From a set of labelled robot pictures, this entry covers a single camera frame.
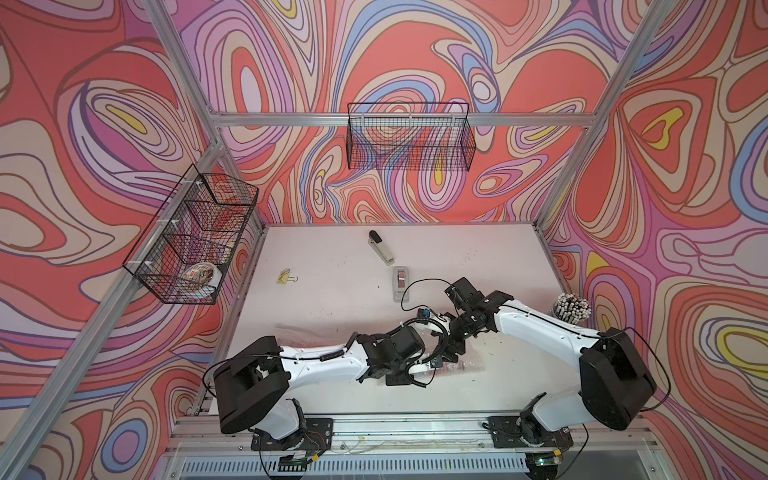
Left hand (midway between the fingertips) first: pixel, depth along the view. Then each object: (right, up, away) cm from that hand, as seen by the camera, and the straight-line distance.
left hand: (412, 366), depth 82 cm
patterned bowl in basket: (-53, +25, -10) cm, 59 cm away
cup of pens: (+41, +17, -6) cm, 44 cm away
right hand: (+7, +4, 0) cm, 9 cm away
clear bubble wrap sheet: (-31, +8, +1) cm, 32 cm away
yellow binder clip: (-43, +23, +22) cm, 54 cm away
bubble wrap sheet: (+15, +2, -2) cm, 16 cm away
